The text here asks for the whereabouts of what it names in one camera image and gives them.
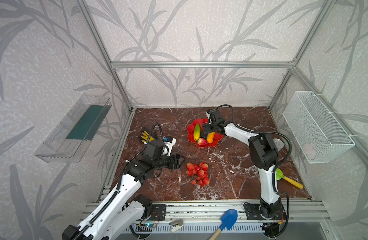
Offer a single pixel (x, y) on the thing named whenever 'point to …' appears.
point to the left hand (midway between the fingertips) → (183, 154)
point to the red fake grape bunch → (201, 171)
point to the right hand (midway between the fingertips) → (209, 121)
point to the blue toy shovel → (228, 218)
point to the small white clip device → (176, 225)
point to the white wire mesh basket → (320, 136)
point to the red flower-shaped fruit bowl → (217, 136)
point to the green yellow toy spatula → (279, 175)
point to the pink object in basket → (310, 150)
